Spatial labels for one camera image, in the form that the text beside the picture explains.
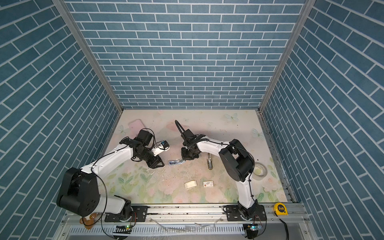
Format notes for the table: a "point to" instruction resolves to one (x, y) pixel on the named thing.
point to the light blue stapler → (176, 162)
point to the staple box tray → (190, 184)
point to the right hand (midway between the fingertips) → (181, 157)
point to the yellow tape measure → (280, 209)
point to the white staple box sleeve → (208, 183)
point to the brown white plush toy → (88, 221)
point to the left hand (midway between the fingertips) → (161, 161)
